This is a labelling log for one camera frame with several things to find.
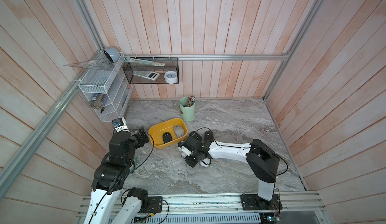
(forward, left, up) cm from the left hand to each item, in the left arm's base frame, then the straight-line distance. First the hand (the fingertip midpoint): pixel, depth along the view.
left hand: (135, 132), depth 67 cm
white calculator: (+46, +1, -2) cm, 46 cm away
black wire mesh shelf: (+53, +2, -3) cm, 53 cm away
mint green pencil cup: (+28, -24, -20) cm, 42 cm away
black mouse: (+12, -10, -26) cm, 31 cm away
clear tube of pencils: (+17, +22, +3) cm, 28 cm away
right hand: (-2, -24, -28) cm, 37 cm away
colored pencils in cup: (+32, -25, -12) cm, 43 cm away
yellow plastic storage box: (+16, -3, -27) cm, 31 cm away
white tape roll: (+42, -13, -1) cm, 44 cm away
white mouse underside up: (-7, -34, -15) cm, 38 cm away
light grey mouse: (+17, -18, -25) cm, 35 cm away
